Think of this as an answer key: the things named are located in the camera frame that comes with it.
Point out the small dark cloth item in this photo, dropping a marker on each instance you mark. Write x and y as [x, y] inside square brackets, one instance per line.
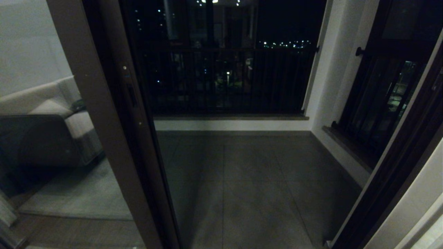
[79, 105]

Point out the grey rug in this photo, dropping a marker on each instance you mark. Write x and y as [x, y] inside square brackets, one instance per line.
[79, 193]

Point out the black metal balcony railing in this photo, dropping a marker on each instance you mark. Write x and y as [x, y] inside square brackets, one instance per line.
[207, 50]

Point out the dark outer door frame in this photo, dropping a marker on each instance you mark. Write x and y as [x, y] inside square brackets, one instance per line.
[398, 180]

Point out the brown framed glass sliding door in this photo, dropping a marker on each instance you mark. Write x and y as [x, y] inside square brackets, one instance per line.
[135, 173]

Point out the brown framed fixed glass panel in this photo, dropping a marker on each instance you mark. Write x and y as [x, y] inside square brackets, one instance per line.
[90, 86]

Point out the beige sofa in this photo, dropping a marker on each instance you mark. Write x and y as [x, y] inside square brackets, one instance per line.
[79, 128]

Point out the beige sofa cushion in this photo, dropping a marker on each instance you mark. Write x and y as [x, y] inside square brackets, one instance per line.
[50, 108]

